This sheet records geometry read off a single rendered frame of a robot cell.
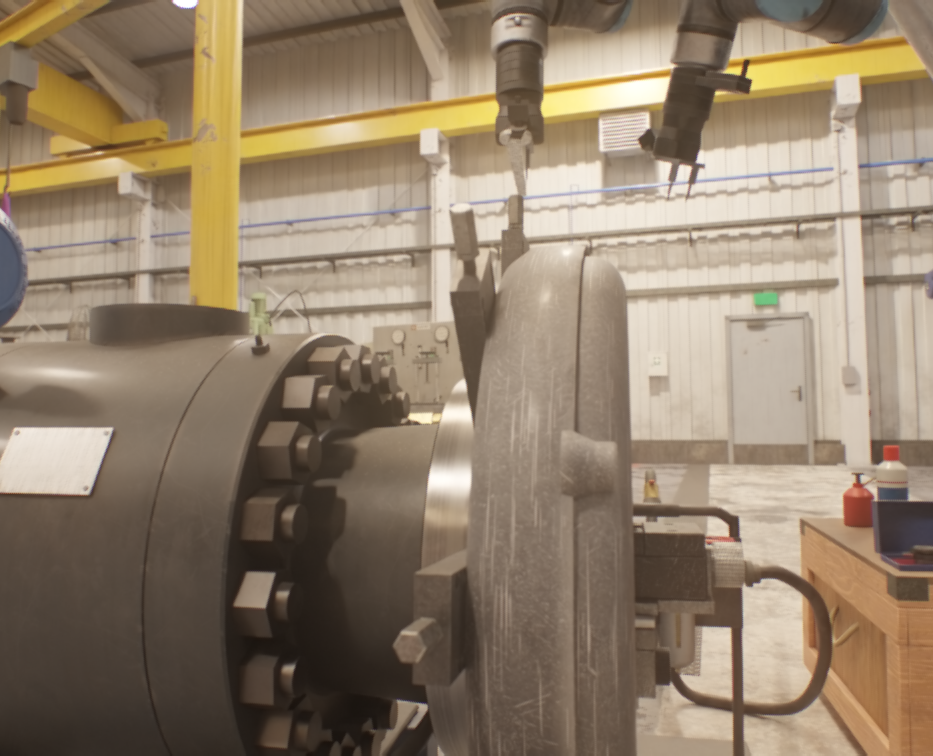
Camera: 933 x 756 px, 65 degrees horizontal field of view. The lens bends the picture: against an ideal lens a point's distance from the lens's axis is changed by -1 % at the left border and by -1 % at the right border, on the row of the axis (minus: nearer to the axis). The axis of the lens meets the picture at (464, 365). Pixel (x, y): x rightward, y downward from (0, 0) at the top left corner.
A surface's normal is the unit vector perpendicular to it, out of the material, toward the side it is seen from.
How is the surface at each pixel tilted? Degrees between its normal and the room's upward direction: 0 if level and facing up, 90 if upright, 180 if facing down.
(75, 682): 106
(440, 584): 86
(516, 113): 128
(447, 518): 69
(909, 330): 90
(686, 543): 88
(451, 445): 48
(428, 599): 86
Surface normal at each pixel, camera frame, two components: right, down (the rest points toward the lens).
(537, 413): -0.17, -0.52
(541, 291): -0.12, -0.81
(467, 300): -0.15, 0.60
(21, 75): 0.84, -0.04
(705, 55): -0.11, 0.30
